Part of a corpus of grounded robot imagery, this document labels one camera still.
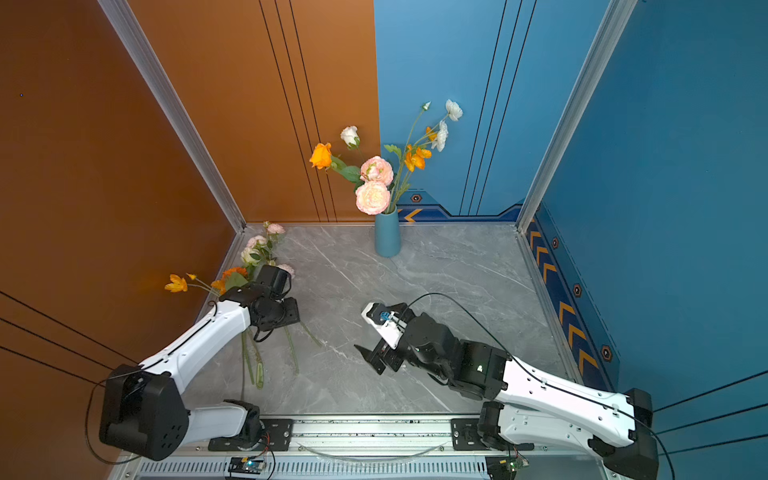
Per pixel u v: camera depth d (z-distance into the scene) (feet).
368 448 2.39
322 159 2.65
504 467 2.30
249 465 2.32
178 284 2.78
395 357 1.85
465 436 2.38
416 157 2.80
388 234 3.39
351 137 2.85
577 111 2.83
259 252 3.56
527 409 2.00
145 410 1.31
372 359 1.78
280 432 2.42
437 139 2.78
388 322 1.71
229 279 3.16
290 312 2.52
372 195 2.04
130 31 2.34
